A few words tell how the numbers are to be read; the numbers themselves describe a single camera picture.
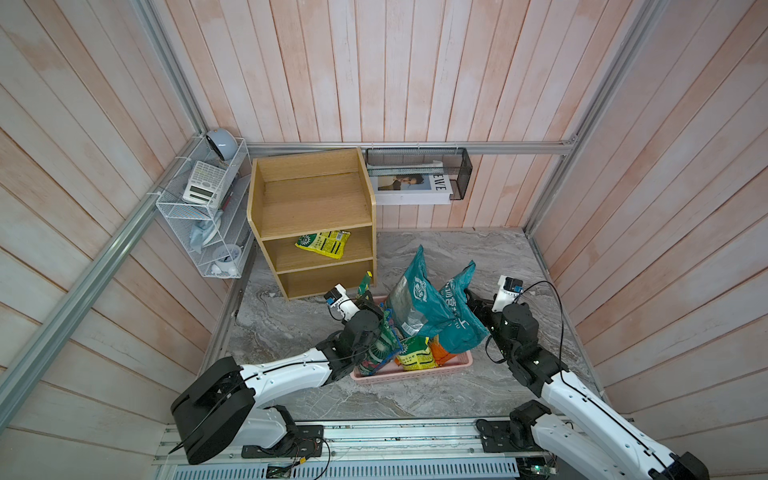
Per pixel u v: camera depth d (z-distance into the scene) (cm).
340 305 69
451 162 95
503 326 59
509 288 66
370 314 63
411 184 95
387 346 72
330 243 92
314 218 80
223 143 82
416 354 78
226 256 90
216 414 41
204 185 76
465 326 71
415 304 74
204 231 80
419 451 73
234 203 90
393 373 80
